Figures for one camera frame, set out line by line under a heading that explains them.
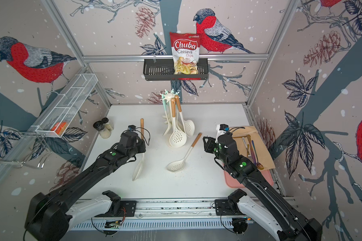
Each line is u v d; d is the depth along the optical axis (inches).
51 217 14.8
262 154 36.3
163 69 37.3
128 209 29.2
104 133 38.8
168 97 27.5
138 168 32.2
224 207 28.7
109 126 39.8
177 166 34.4
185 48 32.1
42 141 28.0
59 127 25.9
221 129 26.2
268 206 17.4
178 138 34.5
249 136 39.6
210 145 25.4
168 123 33.0
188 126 36.6
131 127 28.8
